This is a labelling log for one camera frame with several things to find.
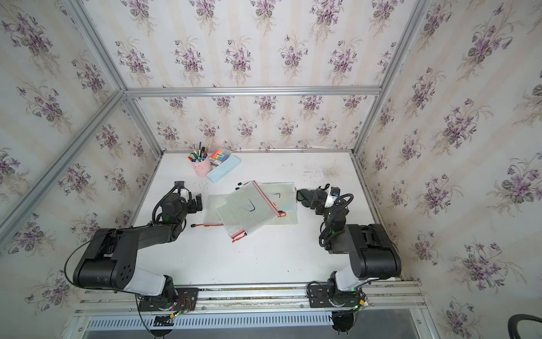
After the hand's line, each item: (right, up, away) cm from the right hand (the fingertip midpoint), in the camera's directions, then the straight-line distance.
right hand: (330, 193), depth 90 cm
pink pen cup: (-60, +11, +14) cm, 63 cm away
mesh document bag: (-37, -8, +5) cm, 38 cm away
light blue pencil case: (-52, +11, +21) cm, 57 cm away
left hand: (-62, -2, +3) cm, 63 cm away
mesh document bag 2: (-54, -11, +7) cm, 56 cm away
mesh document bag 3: (-20, -3, +11) cm, 23 cm away
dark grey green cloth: (-9, -3, +7) cm, 12 cm away
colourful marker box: (-55, +18, +28) cm, 65 cm away
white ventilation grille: (-11, -41, -20) cm, 47 cm away
